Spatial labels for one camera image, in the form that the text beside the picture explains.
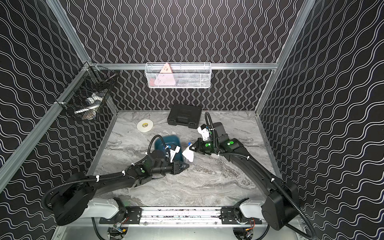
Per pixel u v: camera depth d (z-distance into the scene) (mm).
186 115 1100
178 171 716
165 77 895
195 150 666
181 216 763
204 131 721
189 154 757
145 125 1109
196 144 688
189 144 770
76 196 420
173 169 698
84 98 920
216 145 590
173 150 743
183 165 776
